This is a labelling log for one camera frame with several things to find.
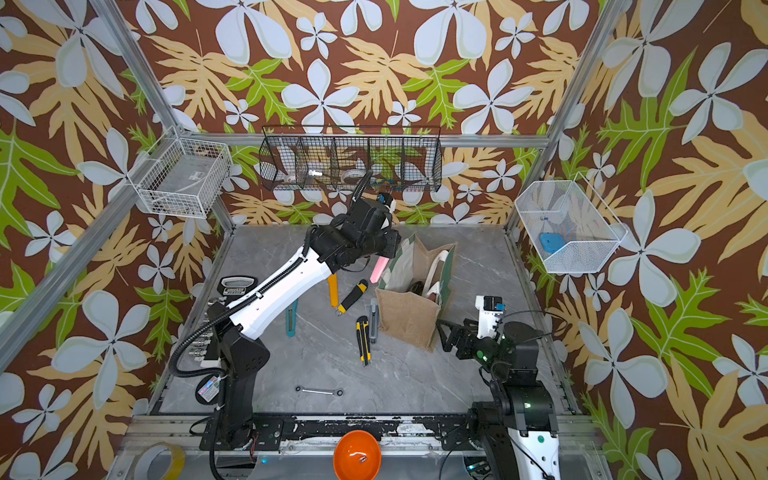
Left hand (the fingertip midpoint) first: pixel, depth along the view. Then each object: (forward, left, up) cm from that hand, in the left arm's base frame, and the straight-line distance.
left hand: (398, 233), depth 76 cm
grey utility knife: (-10, +6, -30) cm, 32 cm away
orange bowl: (-46, +10, -29) cm, 55 cm away
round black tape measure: (-31, +52, -30) cm, 67 cm away
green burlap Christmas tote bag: (-12, -3, -23) cm, 26 cm away
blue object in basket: (+1, -42, -4) cm, 43 cm away
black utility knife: (+2, -8, -29) cm, 30 cm away
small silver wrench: (-31, +16, -30) cm, 46 cm away
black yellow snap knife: (-1, +14, -31) cm, 34 cm away
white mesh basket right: (+6, -48, -3) cm, 49 cm away
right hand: (-21, -12, -9) cm, 25 cm away
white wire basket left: (+20, +63, +2) cm, 66 cm away
